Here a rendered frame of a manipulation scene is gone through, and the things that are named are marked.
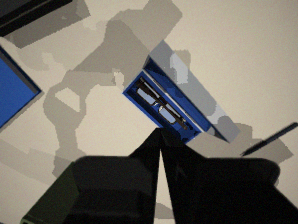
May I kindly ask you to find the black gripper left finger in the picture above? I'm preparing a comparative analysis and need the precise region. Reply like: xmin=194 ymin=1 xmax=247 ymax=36
xmin=71 ymin=128 xmax=161 ymax=224

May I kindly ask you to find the blue notebook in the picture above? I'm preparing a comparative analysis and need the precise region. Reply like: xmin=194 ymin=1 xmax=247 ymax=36
xmin=0 ymin=46 xmax=42 ymax=128

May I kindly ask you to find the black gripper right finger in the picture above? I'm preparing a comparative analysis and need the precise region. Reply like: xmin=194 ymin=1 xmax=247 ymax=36
xmin=160 ymin=128 xmax=280 ymax=224

